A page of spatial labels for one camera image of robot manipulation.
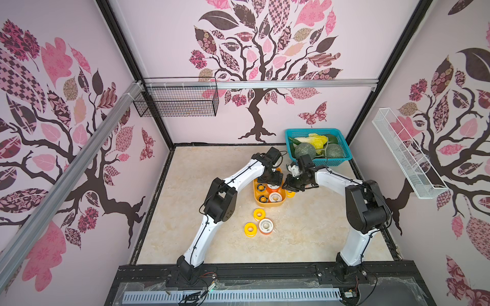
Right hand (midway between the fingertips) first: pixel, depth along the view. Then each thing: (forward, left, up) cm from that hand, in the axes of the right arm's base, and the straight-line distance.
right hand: (283, 188), depth 94 cm
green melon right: (+20, -30, +5) cm, 37 cm away
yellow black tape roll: (+3, +11, -4) cm, 12 cm away
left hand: (+3, +6, 0) cm, 7 cm away
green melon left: (+20, -13, +8) cm, 25 cm away
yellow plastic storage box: (-2, +10, -3) cm, 10 cm away
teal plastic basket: (+16, -24, +1) cm, 29 cm away
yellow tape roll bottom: (-19, +17, -4) cm, 26 cm away
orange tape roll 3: (-18, +10, -4) cm, 21 cm away
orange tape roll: (0, +6, -1) cm, 6 cm away
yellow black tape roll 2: (-4, +10, -4) cm, 12 cm away
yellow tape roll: (-1, -4, -4) cm, 6 cm away
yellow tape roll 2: (-11, +13, -3) cm, 17 cm away
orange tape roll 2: (-3, +4, -3) cm, 6 cm away
